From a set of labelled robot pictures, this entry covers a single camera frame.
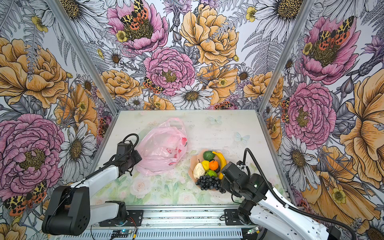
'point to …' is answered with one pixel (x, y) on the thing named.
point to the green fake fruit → (211, 173)
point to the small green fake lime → (208, 155)
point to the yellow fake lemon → (205, 164)
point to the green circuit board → (120, 233)
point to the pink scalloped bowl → (198, 154)
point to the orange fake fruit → (213, 165)
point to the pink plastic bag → (162, 147)
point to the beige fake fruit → (199, 170)
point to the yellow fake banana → (223, 163)
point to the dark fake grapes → (207, 182)
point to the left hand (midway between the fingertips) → (138, 160)
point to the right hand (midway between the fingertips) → (224, 189)
